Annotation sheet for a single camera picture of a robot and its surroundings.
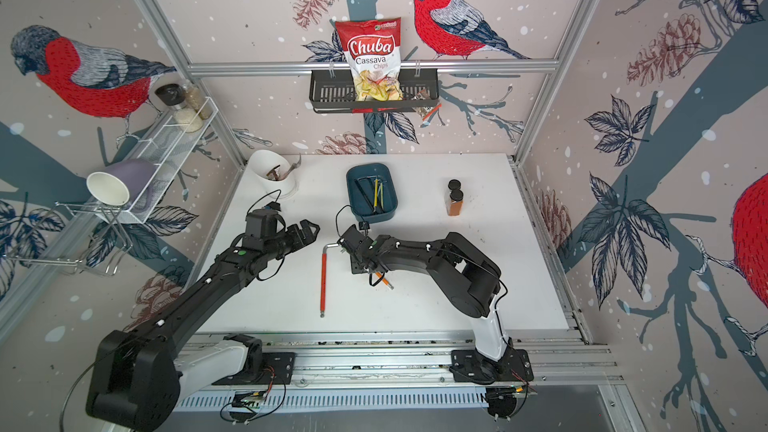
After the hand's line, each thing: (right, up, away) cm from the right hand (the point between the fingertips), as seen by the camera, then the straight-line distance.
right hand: (363, 264), depth 93 cm
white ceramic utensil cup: (-32, +30, +11) cm, 45 cm away
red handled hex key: (-12, -3, -5) cm, 13 cm away
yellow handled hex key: (+3, +22, +15) cm, 27 cm away
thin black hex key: (0, +20, +14) cm, 25 cm away
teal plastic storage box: (+2, +23, +17) cm, 28 cm away
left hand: (-13, +14, -8) cm, 21 cm away
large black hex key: (-4, +24, +20) cm, 31 cm away
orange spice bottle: (+31, +18, +6) cm, 36 cm away
